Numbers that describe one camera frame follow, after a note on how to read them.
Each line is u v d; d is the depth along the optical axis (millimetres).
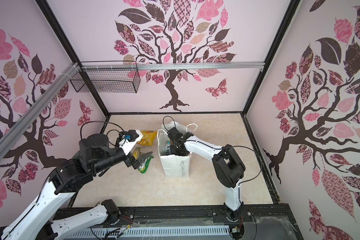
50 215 399
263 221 726
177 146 655
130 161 512
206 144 558
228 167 487
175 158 682
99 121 1175
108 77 948
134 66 902
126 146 472
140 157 504
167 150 899
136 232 697
